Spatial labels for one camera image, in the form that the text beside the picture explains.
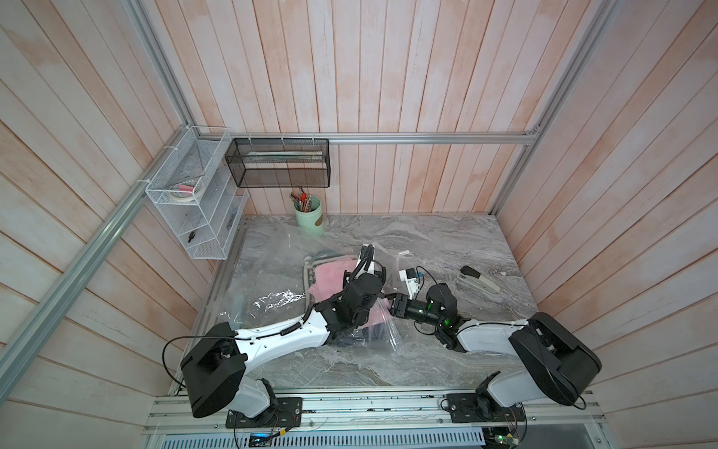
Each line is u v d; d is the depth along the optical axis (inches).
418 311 28.8
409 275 30.8
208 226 30.7
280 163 41.2
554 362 17.6
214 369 16.3
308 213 40.0
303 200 38.5
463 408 28.7
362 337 31.4
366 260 24.5
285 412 28.8
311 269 37.3
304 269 37.6
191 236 34.6
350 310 22.9
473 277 38.4
